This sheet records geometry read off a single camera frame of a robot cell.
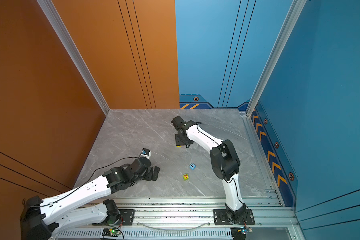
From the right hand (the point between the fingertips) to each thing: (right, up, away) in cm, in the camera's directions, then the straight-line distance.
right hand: (181, 142), depth 94 cm
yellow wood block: (-1, -3, +6) cm, 7 cm away
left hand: (-14, -12, -15) cm, 23 cm away
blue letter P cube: (+7, -14, -5) cm, 16 cm away
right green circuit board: (+31, -38, -24) cm, 55 cm away
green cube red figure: (+3, -19, -9) cm, 21 cm away
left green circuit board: (-34, -40, -23) cm, 57 cm away
